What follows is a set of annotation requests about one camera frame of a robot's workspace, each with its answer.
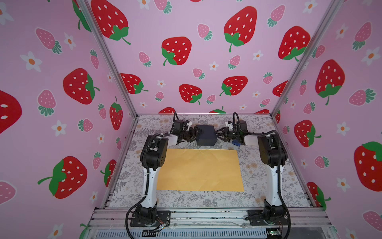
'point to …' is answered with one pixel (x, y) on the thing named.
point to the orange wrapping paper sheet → (204, 170)
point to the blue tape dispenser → (236, 142)
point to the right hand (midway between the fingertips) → (213, 135)
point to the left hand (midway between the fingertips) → (202, 134)
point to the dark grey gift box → (208, 137)
